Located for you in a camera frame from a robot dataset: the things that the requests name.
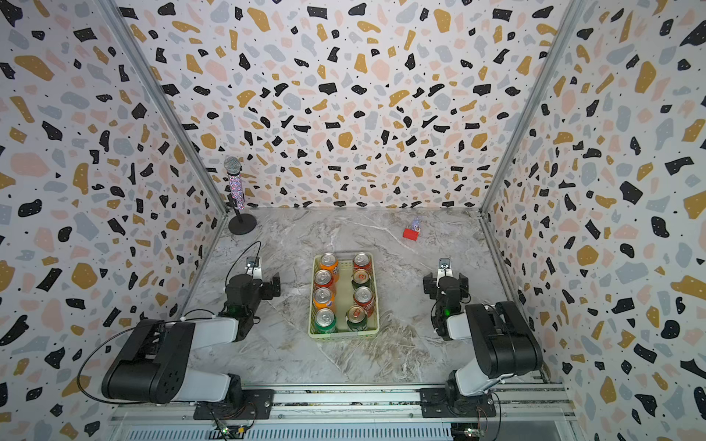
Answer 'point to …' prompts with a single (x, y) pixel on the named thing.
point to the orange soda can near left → (324, 298)
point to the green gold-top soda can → (357, 318)
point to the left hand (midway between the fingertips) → (264, 273)
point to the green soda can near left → (325, 322)
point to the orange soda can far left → (329, 262)
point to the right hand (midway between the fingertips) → (449, 273)
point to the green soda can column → (361, 277)
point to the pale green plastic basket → (345, 300)
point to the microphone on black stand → (241, 224)
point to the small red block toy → (410, 234)
